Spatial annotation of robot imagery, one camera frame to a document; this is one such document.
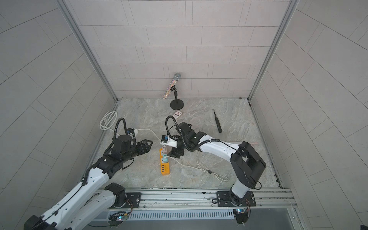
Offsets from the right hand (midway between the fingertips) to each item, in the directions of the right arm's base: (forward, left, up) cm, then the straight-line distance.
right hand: (170, 148), depth 81 cm
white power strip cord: (+30, +48, -7) cm, 57 cm away
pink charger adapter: (-1, +3, 0) cm, 3 cm away
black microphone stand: (+41, -2, -7) cm, 41 cm away
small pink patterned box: (+30, -3, -6) cm, 31 cm away
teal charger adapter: (-6, +3, -2) cm, 7 cm away
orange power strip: (-9, +3, -6) cm, 11 cm away
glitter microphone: (+41, -5, +19) cm, 45 cm away
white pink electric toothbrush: (+5, -54, -10) cm, 55 cm away
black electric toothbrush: (+22, -32, -9) cm, 40 cm away
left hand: (+3, +10, +4) cm, 11 cm away
